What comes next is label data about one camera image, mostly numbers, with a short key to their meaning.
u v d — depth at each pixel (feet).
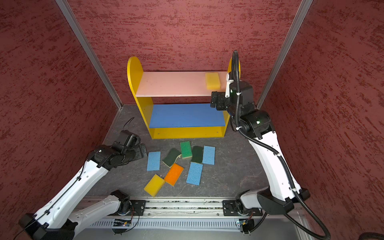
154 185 2.61
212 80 2.43
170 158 2.99
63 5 2.31
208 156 3.02
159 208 2.48
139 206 2.44
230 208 2.43
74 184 1.39
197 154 3.04
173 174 2.77
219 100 1.75
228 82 1.70
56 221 1.24
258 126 1.27
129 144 1.85
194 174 2.78
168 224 2.54
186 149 3.07
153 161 2.94
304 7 2.33
